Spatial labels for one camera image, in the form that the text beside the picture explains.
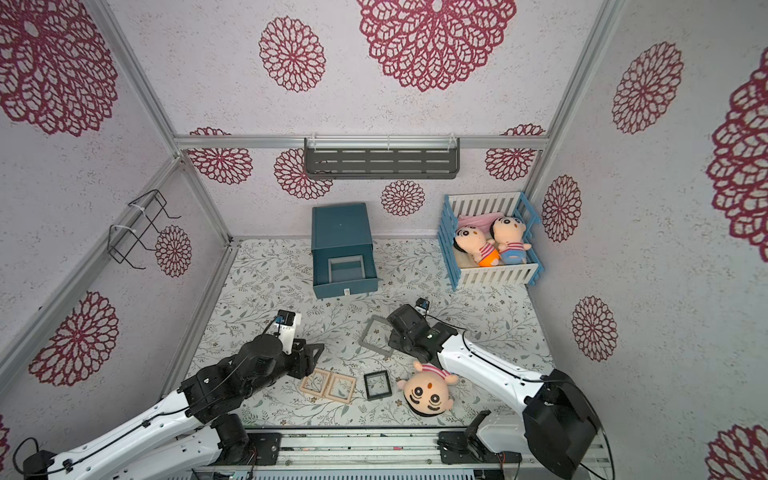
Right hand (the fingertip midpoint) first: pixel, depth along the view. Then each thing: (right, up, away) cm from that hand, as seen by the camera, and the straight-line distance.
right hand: (402, 340), depth 84 cm
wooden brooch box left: (-25, -12, +1) cm, 28 cm away
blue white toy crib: (+21, +20, +16) cm, 33 cm away
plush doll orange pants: (+26, +30, +19) cm, 44 cm away
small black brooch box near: (-7, -13, 0) cm, 15 cm away
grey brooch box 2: (-8, -1, +10) cm, 13 cm away
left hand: (-23, +1, -10) cm, 25 cm away
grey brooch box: (-17, +20, +6) cm, 27 cm away
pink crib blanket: (+32, +38, +28) cm, 58 cm away
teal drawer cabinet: (-19, +32, +9) cm, 38 cm away
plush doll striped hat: (+6, -11, -10) cm, 16 cm away
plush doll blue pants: (+37, +32, +17) cm, 52 cm away
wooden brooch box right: (-18, -13, -1) cm, 22 cm away
